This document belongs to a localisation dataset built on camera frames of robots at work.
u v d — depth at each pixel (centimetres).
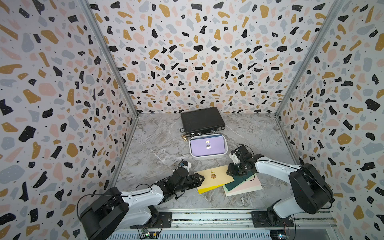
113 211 42
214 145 98
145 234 72
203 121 120
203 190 83
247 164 67
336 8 72
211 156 94
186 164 80
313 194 44
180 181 67
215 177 88
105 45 82
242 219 76
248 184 86
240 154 74
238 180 85
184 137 106
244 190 84
